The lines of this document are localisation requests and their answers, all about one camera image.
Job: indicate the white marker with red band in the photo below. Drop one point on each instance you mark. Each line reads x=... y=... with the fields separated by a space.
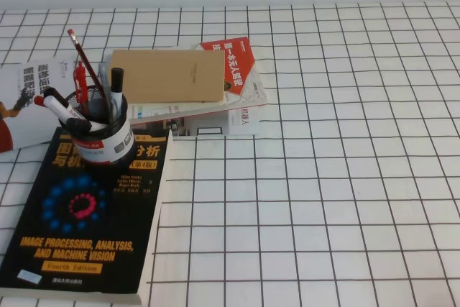
x=65 y=112

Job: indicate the grey pen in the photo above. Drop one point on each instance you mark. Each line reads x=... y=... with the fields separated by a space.
x=102 y=77

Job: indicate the black mesh pen holder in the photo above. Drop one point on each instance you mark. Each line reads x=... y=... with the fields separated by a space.
x=112 y=145

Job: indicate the red pen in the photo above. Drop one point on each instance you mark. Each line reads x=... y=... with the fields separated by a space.
x=81 y=88

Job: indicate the white book under stack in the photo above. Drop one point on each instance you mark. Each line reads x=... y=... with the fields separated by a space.
x=194 y=119

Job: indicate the red and white book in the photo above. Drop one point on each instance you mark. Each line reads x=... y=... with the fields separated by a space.
x=242 y=82

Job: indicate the brown kraft notebook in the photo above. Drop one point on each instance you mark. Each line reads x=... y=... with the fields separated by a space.
x=169 y=76

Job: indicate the black capped marker upright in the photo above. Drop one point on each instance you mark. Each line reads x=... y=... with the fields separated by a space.
x=117 y=77

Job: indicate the black image processing textbook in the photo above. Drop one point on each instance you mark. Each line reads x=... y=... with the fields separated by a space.
x=86 y=232

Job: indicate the red pencil with eraser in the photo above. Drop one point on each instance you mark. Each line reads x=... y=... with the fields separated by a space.
x=86 y=62

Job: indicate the white magazine with robot picture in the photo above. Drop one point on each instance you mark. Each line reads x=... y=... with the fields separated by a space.
x=24 y=123

